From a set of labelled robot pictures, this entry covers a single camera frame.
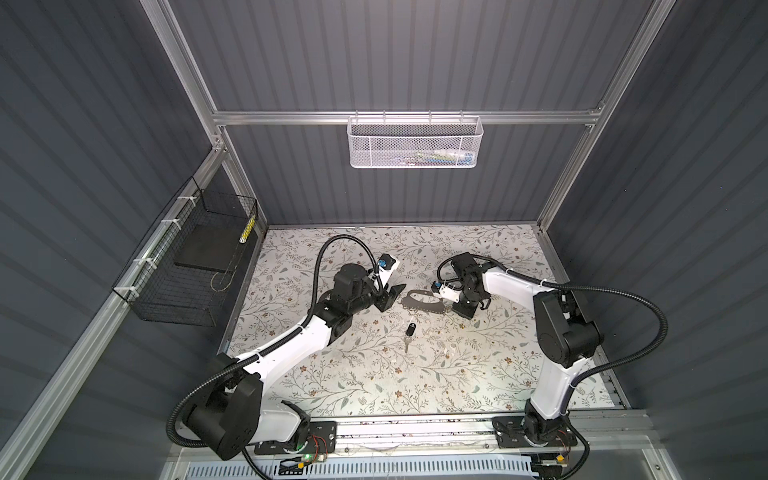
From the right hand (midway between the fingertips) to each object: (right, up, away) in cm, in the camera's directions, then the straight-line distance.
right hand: (466, 308), depth 96 cm
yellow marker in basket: (-64, +24, -15) cm, 70 cm away
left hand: (-23, +11, -15) cm, 30 cm away
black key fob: (-18, -6, -3) cm, 20 cm away
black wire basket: (-76, +13, -24) cm, 80 cm away
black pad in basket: (-70, +20, -22) cm, 76 cm away
